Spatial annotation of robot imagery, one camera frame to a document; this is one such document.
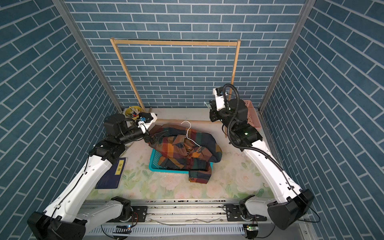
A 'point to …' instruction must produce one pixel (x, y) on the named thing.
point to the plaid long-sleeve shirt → (182, 148)
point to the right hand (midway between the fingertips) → (214, 101)
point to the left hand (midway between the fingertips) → (163, 122)
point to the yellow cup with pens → (133, 112)
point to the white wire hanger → (187, 136)
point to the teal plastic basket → (154, 164)
